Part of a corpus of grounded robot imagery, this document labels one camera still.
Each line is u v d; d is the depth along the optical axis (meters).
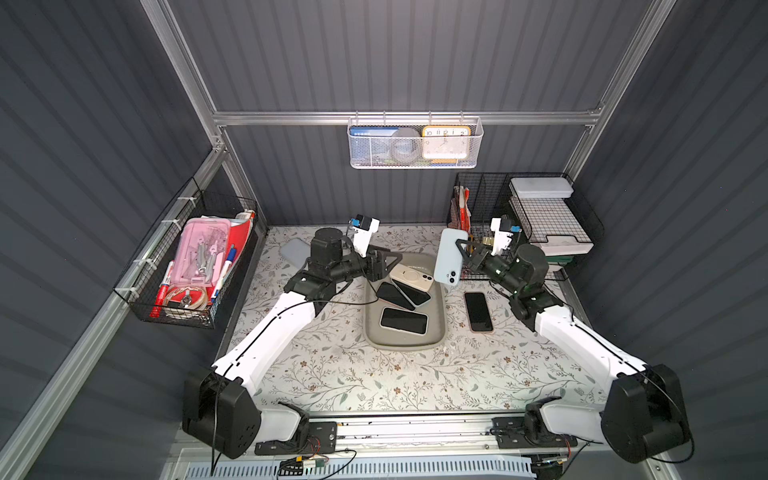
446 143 0.88
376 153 0.89
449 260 0.79
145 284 0.62
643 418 0.42
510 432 0.74
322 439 0.74
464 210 0.99
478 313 0.98
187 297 0.66
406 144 0.91
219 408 0.39
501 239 0.69
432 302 0.98
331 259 0.59
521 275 0.62
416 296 0.99
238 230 0.77
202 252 0.72
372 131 0.87
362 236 0.65
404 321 0.95
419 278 1.02
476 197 1.12
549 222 0.94
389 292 0.99
